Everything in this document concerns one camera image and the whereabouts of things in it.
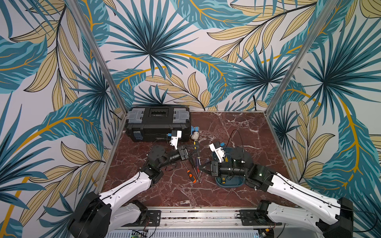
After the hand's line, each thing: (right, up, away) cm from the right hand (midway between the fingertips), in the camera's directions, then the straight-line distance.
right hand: (198, 168), depth 65 cm
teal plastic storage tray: (+18, -13, +19) cm, 29 cm away
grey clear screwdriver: (+4, 0, -1) cm, 4 cm away
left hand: (0, +8, +3) cm, 8 cm away
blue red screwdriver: (+1, -6, +26) cm, 27 cm away
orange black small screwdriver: (-3, -11, +21) cm, 24 cm away
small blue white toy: (-1, +14, +40) cm, 42 cm away
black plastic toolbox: (-27, +20, +26) cm, 42 cm away
